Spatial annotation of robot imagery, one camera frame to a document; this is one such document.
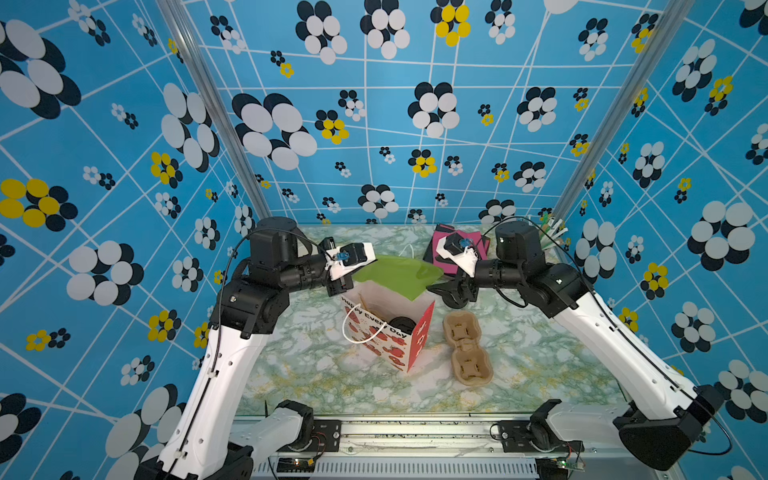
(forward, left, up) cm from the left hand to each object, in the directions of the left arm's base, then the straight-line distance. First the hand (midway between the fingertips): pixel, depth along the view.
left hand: (370, 252), depth 58 cm
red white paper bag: (-7, -3, -16) cm, 18 cm away
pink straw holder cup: (+28, -54, -22) cm, 65 cm away
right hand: (+2, -14, -9) cm, 17 cm away
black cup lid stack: (+12, -24, -40) cm, 48 cm away
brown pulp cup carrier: (-8, -27, -39) cm, 48 cm away
